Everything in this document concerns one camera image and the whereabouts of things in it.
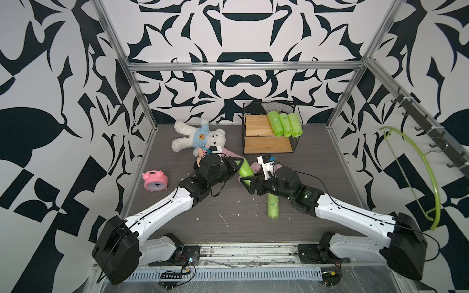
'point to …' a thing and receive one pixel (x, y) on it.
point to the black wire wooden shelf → (258, 135)
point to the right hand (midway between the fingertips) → (246, 175)
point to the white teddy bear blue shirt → (197, 138)
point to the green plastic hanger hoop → (429, 217)
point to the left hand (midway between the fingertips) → (243, 157)
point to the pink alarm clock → (155, 180)
